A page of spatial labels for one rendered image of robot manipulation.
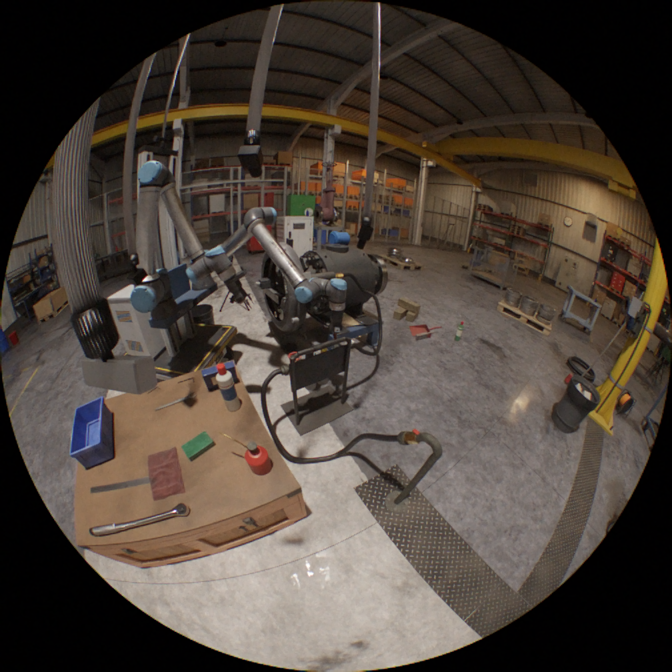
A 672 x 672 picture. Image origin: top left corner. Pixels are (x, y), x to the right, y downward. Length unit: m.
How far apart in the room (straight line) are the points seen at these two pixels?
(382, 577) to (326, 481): 0.62
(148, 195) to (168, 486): 1.16
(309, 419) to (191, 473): 0.90
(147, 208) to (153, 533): 1.25
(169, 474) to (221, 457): 0.22
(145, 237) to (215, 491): 1.08
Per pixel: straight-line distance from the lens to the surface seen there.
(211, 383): 1.11
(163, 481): 0.93
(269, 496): 0.79
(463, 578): 1.39
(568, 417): 2.38
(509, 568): 1.57
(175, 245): 1.77
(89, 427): 1.40
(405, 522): 1.29
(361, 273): 1.99
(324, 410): 1.57
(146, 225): 1.19
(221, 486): 0.84
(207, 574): 1.32
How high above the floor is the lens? 1.21
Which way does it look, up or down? 31 degrees down
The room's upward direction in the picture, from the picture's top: 4 degrees clockwise
